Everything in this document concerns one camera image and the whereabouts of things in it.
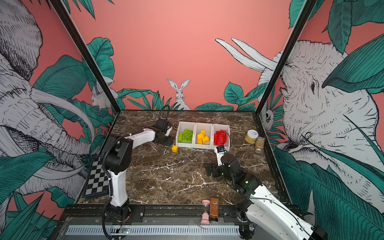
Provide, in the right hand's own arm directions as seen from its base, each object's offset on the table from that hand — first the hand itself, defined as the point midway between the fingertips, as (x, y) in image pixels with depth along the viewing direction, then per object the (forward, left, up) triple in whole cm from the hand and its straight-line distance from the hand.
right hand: (209, 161), depth 76 cm
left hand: (+23, +26, -13) cm, 37 cm away
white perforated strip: (-28, +27, -15) cm, 42 cm away
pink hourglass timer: (-24, +2, -14) cm, 27 cm away
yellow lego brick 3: (+22, +1, -13) cm, 26 cm away
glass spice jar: (+18, -35, -13) cm, 41 cm away
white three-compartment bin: (+30, -3, -11) cm, 32 cm away
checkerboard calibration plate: (-8, +61, -11) cm, 62 cm away
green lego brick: (+23, +19, -13) cm, 32 cm away
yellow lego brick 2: (+23, +4, -9) cm, 25 cm away
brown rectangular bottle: (-19, -2, -12) cm, 23 cm away
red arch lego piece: (+22, -8, -11) cm, 26 cm away
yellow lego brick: (+15, +21, -12) cm, 28 cm away
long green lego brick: (+24, +14, -12) cm, 30 cm away
